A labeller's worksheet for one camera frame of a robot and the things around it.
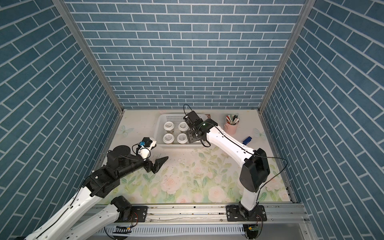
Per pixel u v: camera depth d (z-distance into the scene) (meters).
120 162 0.53
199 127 0.56
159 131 1.02
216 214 0.75
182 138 0.96
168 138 0.94
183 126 1.01
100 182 0.48
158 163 0.59
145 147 0.56
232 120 1.02
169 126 1.01
